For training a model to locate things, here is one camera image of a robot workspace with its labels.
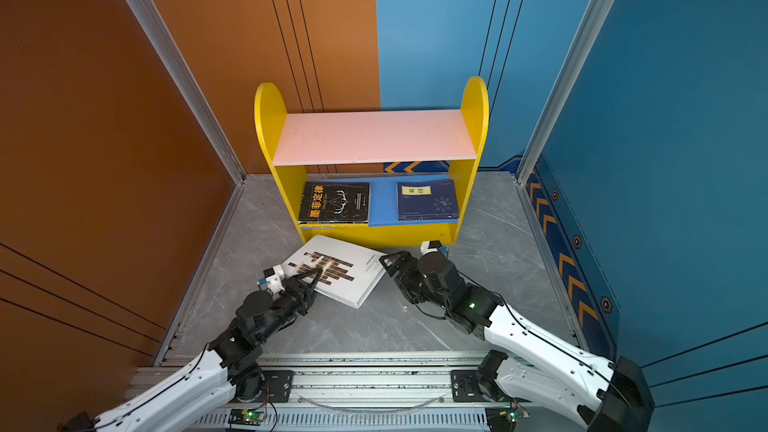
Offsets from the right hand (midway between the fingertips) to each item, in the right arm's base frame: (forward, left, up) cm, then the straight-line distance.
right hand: (379, 270), depth 72 cm
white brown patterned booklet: (+2, +8, -4) cm, 10 cm away
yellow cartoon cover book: (+17, +15, -4) cm, 23 cm away
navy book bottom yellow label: (+25, -13, -3) cm, 29 cm away
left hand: (+2, +14, -4) cm, 15 cm away
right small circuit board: (-27, -29, -22) cm, 46 cm away
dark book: (+24, +15, -3) cm, 29 cm away
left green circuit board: (-27, +32, -22) cm, 47 cm away
